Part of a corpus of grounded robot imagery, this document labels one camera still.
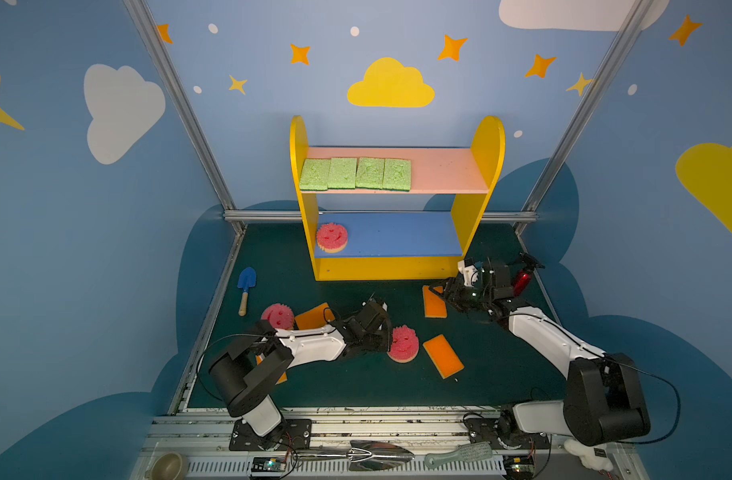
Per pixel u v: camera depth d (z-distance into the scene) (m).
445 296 0.78
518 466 0.72
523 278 0.96
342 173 0.75
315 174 0.75
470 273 0.81
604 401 0.43
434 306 0.97
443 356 0.88
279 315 0.93
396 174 0.75
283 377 0.83
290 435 0.73
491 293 0.69
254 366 0.45
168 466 0.69
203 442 0.75
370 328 0.70
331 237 0.96
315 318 0.95
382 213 1.08
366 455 0.70
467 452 0.71
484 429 0.75
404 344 0.86
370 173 0.76
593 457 0.69
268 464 0.71
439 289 0.82
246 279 1.04
